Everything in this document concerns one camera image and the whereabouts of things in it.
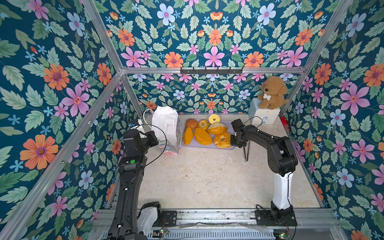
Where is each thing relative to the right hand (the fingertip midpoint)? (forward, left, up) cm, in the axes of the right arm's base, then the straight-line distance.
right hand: (234, 142), depth 101 cm
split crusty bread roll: (+8, +12, +6) cm, 15 cm away
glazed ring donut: (-1, +8, +2) cm, 8 cm away
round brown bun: (+13, +30, +4) cm, 33 cm away
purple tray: (-1, +28, -1) cm, 28 cm away
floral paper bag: (+5, +46, +10) cm, 47 cm away
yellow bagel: (+15, +22, +2) cm, 27 cm away
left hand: (-13, +45, +28) cm, 55 cm away
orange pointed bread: (+4, +32, +2) cm, 32 cm away
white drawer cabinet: (+19, -19, +8) cm, 28 cm away
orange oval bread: (+3, +22, +2) cm, 22 cm away
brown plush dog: (+19, -23, +29) cm, 41 cm away
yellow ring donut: (+19, +14, +4) cm, 24 cm away
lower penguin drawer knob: (+18, -23, +6) cm, 30 cm away
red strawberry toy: (+24, -42, -3) cm, 49 cm away
